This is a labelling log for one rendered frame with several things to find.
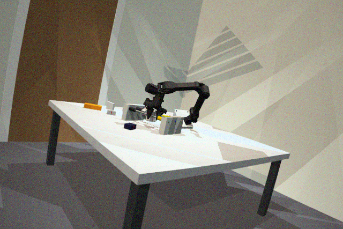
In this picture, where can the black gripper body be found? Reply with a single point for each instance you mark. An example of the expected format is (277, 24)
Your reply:
(156, 104)

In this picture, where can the orange rectangular block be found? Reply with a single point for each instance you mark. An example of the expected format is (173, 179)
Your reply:
(92, 106)

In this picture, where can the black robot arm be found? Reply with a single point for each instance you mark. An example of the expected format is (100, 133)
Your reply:
(170, 87)

